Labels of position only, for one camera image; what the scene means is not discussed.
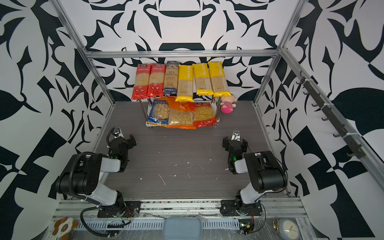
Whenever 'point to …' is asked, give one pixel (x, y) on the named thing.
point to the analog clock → (287, 228)
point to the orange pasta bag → (180, 116)
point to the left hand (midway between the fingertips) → (122, 134)
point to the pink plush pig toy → (227, 104)
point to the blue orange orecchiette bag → (159, 112)
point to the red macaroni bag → (203, 115)
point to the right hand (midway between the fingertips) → (237, 136)
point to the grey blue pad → (182, 228)
